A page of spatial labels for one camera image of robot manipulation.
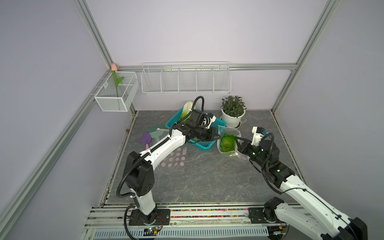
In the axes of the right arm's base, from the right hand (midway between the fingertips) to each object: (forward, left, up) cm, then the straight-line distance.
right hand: (234, 137), depth 75 cm
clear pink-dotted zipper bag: (+1, +31, -23) cm, 39 cm away
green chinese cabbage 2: (+5, +1, -12) cm, 13 cm away
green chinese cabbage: (-6, +20, +8) cm, 22 cm away
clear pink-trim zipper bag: (-7, 0, -4) cm, 8 cm away
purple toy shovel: (+17, +55, -25) cm, 63 cm away
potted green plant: (+27, -5, -9) cm, 29 cm away
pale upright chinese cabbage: (+32, +26, -10) cm, 42 cm away
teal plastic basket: (+3, +16, -13) cm, 21 cm away
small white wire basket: (+27, +67, +6) cm, 72 cm away
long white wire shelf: (+45, +26, +5) cm, 52 cm away
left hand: (+1, +6, -2) cm, 7 cm away
